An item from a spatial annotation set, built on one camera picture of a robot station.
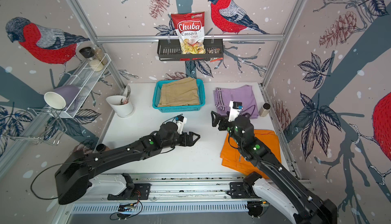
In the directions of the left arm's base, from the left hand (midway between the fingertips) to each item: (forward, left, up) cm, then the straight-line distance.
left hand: (198, 135), depth 77 cm
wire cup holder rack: (-4, +63, +17) cm, 65 cm away
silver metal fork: (+33, +48, -5) cm, 58 cm away
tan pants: (+38, +11, -9) cm, 40 cm away
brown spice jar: (-5, +51, -5) cm, 51 cm away
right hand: (+8, -11, +10) cm, 17 cm away
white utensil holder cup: (+22, +49, -4) cm, 54 cm away
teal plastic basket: (+23, +8, -9) cm, 26 cm away
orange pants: (-7, -19, -15) cm, 25 cm away
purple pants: (+38, -34, -12) cm, 53 cm away
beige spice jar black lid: (+21, -43, -7) cm, 48 cm away
